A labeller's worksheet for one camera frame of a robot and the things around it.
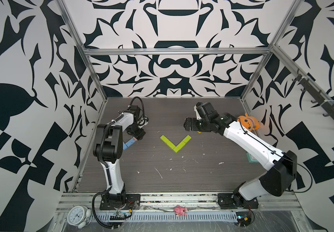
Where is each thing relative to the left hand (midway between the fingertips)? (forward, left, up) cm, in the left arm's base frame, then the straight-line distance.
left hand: (133, 131), depth 99 cm
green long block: (-10, -32, -1) cm, 34 cm away
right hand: (-7, -34, +18) cm, 40 cm away
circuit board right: (-50, -58, -3) cm, 76 cm away
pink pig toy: (-46, -27, +1) cm, 53 cm away
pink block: (-7, -2, +3) cm, 8 cm away
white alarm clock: (-46, +20, +2) cm, 50 cm away
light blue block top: (-9, +4, -1) cm, 10 cm away
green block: (-6, -21, -2) cm, 22 cm away
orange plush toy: (0, -77, +7) cm, 77 cm away
